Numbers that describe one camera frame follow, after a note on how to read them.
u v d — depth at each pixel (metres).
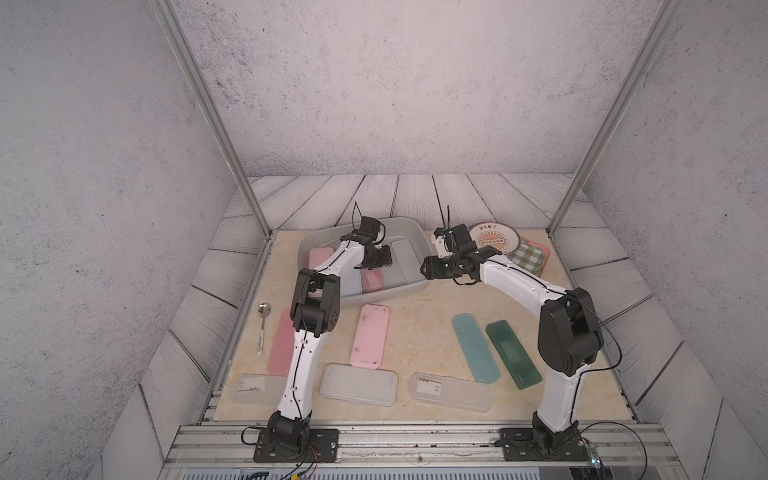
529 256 1.11
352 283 1.02
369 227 0.89
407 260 1.11
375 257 0.93
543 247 1.15
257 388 0.81
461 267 0.68
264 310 0.96
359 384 0.81
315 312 0.64
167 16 0.70
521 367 0.82
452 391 0.82
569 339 0.49
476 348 0.92
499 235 1.18
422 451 0.73
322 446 0.73
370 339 0.91
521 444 0.71
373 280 1.04
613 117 0.88
